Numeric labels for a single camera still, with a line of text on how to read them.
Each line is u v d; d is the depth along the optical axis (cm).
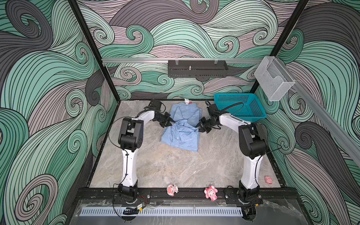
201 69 95
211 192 71
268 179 78
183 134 93
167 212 76
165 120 89
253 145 53
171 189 73
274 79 78
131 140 58
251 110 111
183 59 95
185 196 74
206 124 87
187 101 111
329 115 59
